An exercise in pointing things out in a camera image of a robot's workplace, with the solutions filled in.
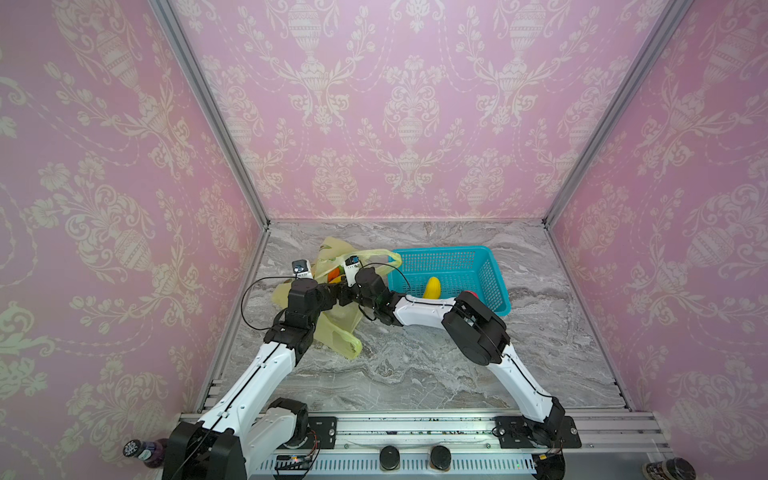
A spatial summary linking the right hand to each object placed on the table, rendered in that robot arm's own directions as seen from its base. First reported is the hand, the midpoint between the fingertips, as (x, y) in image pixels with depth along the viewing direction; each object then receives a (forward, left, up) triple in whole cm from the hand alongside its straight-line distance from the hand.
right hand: (331, 283), depth 92 cm
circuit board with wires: (-44, +7, -12) cm, 46 cm away
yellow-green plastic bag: (-18, -4, +7) cm, 20 cm away
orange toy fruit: (-5, -3, +11) cm, 12 cm away
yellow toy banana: (0, -32, -6) cm, 33 cm away
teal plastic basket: (+10, -42, -9) cm, 44 cm away
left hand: (-5, +1, +7) cm, 8 cm away
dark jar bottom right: (-49, -75, -1) cm, 90 cm away
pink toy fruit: (+1, -47, -12) cm, 49 cm away
